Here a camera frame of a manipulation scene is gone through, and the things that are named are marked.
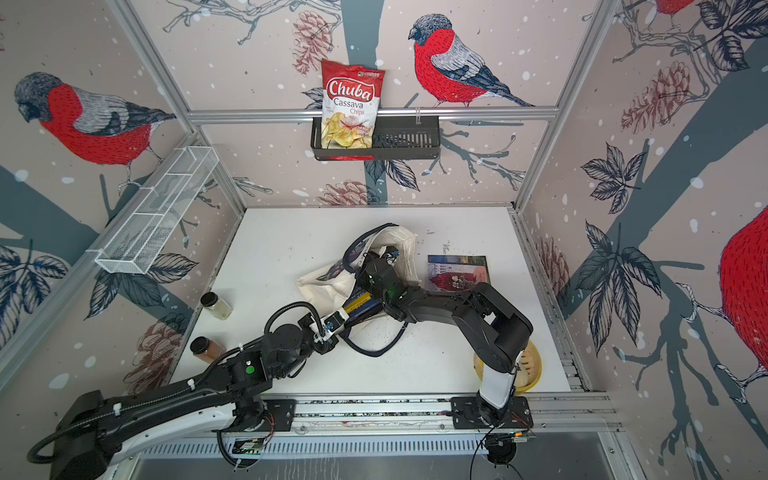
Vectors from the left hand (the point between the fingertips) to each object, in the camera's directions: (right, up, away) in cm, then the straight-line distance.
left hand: (344, 306), depth 75 cm
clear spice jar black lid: (-40, -2, +11) cm, 41 cm away
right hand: (0, +8, +14) cm, 16 cm away
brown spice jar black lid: (-36, -11, +1) cm, 38 cm away
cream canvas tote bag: (-4, +4, 0) cm, 6 cm away
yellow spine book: (+2, -2, +11) cm, 11 cm away
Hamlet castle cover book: (+34, +5, +23) cm, 41 cm away
